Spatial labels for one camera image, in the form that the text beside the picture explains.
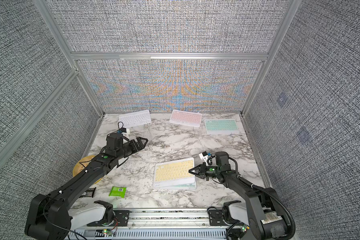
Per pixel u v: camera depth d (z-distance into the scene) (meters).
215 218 0.73
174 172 0.82
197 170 0.78
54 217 0.39
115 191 0.81
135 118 1.17
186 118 1.15
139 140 0.75
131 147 0.73
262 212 0.42
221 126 1.11
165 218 0.75
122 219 0.73
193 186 0.83
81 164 0.53
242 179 0.55
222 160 0.70
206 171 0.74
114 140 0.62
